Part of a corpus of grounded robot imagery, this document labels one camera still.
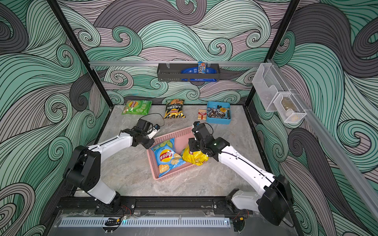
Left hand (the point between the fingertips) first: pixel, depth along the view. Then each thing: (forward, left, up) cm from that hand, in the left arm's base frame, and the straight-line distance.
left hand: (149, 137), depth 92 cm
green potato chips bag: (+28, +14, -1) cm, 31 cm away
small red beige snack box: (+26, -36, -6) cm, 45 cm away
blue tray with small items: (+27, -49, -6) cm, 57 cm away
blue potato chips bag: (-14, -13, 0) cm, 19 cm away
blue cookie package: (+33, -29, +28) cm, 53 cm away
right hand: (-8, -29, +9) cm, 31 cm away
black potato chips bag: (+27, -14, -1) cm, 30 cm away
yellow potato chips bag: (-15, -30, +4) cm, 34 cm away
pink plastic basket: (+3, -21, -5) cm, 22 cm away
